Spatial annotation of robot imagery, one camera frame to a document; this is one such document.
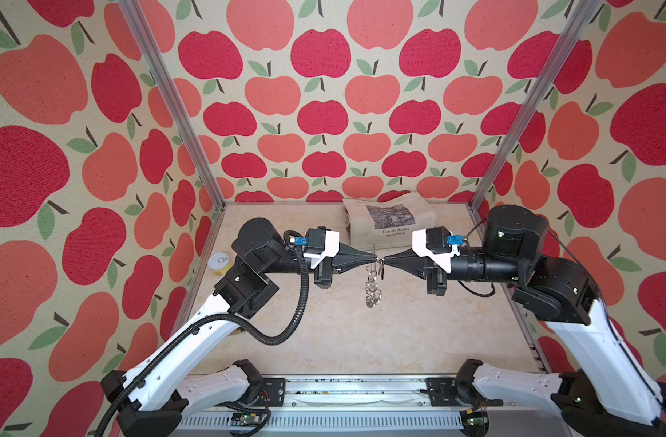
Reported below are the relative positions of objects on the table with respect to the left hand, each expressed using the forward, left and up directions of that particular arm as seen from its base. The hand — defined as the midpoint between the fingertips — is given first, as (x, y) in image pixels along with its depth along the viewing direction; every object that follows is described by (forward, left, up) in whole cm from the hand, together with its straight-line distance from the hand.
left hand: (375, 260), depth 46 cm
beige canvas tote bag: (+43, -15, -40) cm, 61 cm away
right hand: (+3, -4, -1) cm, 5 cm away
